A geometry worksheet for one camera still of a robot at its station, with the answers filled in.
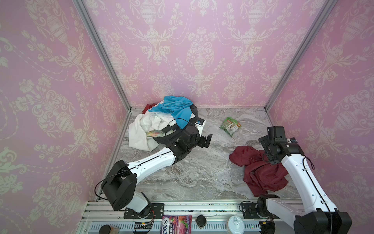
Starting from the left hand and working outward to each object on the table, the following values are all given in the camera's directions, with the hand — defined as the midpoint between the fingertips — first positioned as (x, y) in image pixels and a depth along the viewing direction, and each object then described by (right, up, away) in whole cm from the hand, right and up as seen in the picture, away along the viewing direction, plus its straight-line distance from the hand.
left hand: (205, 132), depth 80 cm
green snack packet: (+21, +3, +26) cm, 34 cm away
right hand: (+33, -7, -1) cm, 34 cm away
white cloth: (-43, +5, +20) cm, 47 cm away
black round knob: (-4, -37, -18) cm, 41 cm away
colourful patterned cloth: (-31, -2, +19) cm, 36 cm away
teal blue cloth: (-15, +15, +22) cm, 31 cm away
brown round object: (-44, -40, -19) cm, 62 cm away
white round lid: (+13, -42, -14) cm, 46 cm away
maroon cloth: (+31, -24, -1) cm, 39 cm away
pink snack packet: (-15, -42, -12) cm, 47 cm away
